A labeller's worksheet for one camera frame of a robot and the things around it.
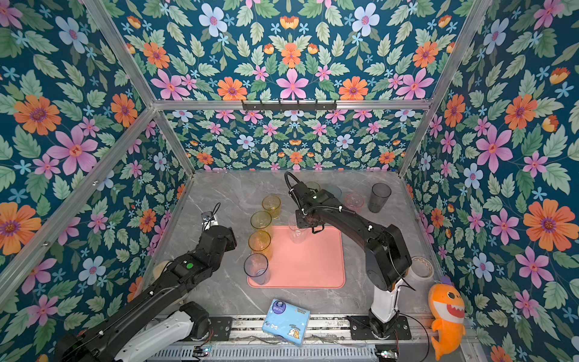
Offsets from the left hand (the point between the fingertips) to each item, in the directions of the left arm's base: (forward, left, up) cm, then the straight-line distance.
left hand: (229, 226), depth 79 cm
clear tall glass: (+3, -25, -16) cm, 29 cm away
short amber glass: (+16, -14, -10) cm, 24 cm away
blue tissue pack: (-29, -20, -12) cm, 37 cm away
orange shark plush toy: (-28, -71, -9) cm, 77 cm away
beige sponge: (-9, +28, -13) cm, 32 cm away
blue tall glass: (-12, -9, -8) cm, 17 cm away
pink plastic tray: (-8, -31, -20) cm, 38 cm away
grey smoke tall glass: (+14, -59, -6) cm, 61 cm away
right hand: (+5, -28, -6) cm, 29 cm away
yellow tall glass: (-3, -10, -8) cm, 13 cm away
